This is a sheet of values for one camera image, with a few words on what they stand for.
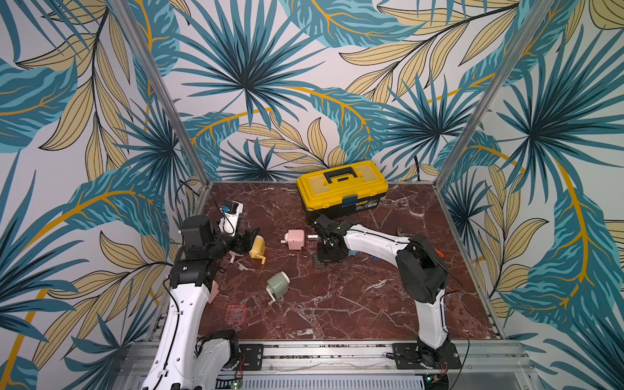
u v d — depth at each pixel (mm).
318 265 942
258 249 894
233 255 925
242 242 643
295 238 924
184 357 402
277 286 801
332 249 698
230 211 616
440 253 952
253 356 733
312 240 987
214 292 840
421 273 510
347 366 732
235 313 815
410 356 735
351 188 968
